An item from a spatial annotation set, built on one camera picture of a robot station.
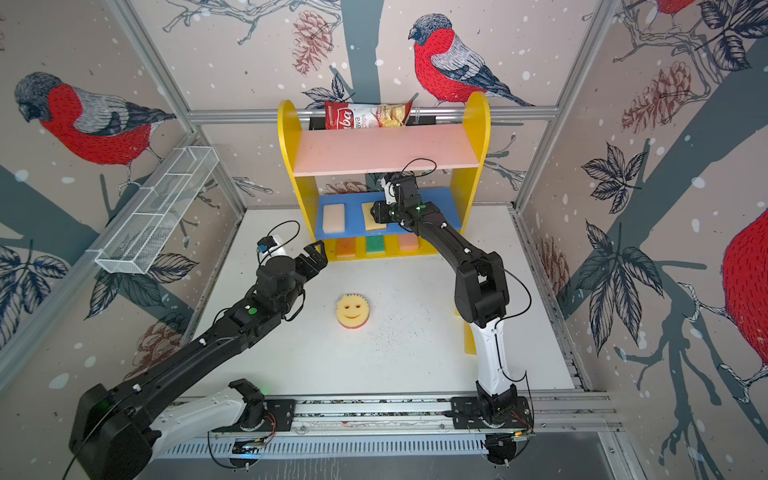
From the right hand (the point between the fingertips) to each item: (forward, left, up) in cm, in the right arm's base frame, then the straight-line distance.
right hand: (374, 214), depth 94 cm
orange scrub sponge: (-2, +12, -16) cm, 20 cm away
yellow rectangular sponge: (-33, -29, -18) cm, 48 cm away
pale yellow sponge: (-1, +2, -2) cm, 3 cm away
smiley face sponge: (-26, +6, -16) cm, 31 cm away
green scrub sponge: (0, +1, -16) cm, 16 cm away
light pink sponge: (0, +13, -2) cm, 13 cm away
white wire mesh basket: (-25, +55, +14) cm, 62 cm away
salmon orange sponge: (+1, -11, -16) cm, 20 cm away
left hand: (-21, +13, +8) cm, 26 cm away
